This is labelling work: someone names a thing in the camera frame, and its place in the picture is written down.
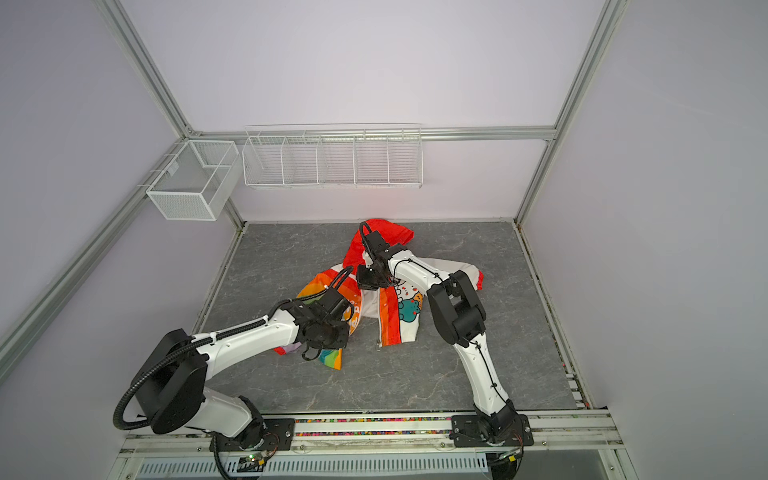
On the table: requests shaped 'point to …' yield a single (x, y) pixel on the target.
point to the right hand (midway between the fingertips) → (359, 287)
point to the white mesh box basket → (196, 184)
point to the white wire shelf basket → (383, 155)
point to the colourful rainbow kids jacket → (394, 312)
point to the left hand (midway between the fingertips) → (343, 345)
